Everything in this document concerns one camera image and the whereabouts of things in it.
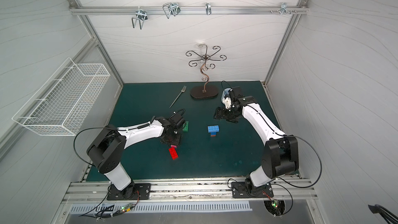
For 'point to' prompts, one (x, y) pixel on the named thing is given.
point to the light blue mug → (225, 93)
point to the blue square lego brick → (213, 133)
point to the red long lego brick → (173, 152)
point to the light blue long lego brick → (213, 128)
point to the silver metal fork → (183, 90)
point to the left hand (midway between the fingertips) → (176, 143)
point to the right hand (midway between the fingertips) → (221, 117)
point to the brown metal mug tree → (204, 91)
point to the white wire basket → (62, 103)
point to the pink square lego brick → (175, 146)
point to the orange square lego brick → (213, 135)
